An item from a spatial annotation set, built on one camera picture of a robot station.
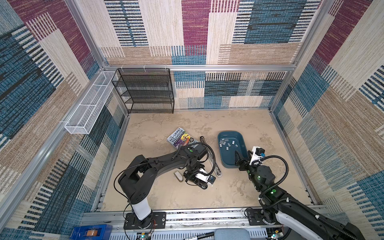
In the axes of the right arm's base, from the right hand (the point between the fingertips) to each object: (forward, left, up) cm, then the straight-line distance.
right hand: (241, 153), depth 81 cm
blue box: (-32, +70, -7) cm, 78 cm away
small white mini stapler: (-7, +34, -10) cm, 36 cm away
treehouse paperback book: (+19, +34, -12) cm, 40 cm away
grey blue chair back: (-34, +9, -10) cm, 37 cm away
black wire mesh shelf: (+50, +58, +5) cm, 77 cm away
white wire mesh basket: (+8, +77, +20) cm, 80 cm away
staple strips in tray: (+16, +5, -14) cm, 22 cm away
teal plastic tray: (+16, +1, -14) cm, 21 cm away
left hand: (-7, +22, -10) cm, 25 cm away
